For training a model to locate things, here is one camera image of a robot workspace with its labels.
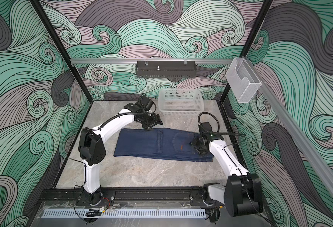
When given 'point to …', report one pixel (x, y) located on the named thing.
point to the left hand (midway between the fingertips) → (160, 124)
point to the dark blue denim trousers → (160, 143)
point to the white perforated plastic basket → (179, 102)
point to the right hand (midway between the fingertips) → (192, 146)
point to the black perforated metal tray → (166, 69)
